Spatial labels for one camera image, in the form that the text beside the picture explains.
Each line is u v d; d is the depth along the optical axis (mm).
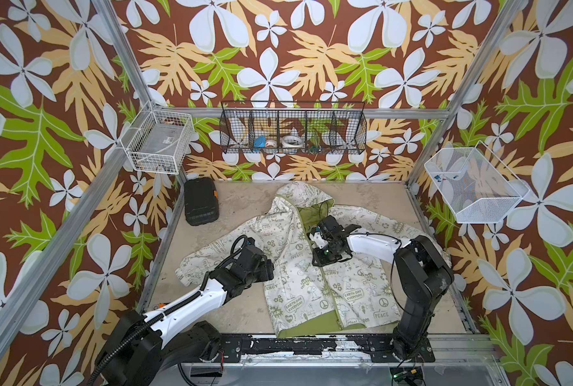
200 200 1031
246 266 623
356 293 861
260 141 938
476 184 810
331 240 751
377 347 737
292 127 985
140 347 405
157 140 862
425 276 486
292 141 985
